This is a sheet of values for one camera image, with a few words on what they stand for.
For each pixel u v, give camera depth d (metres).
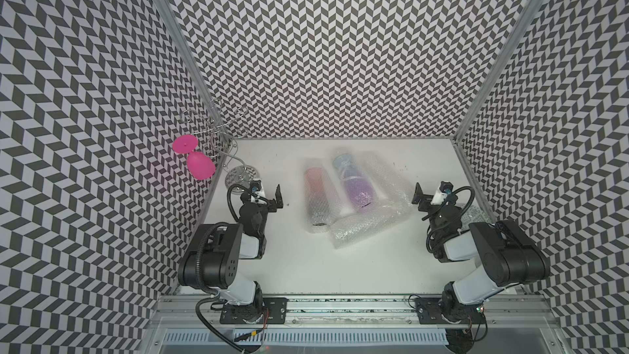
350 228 0.81
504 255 0.45
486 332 0.68
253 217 0.69
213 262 0.44
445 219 0.68
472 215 0.90
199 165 0.89
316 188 0.91
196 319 0.64
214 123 1.19
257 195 0.75
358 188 0.96
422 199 0.80
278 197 0.86
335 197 0.95
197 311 0.63
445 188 0.74
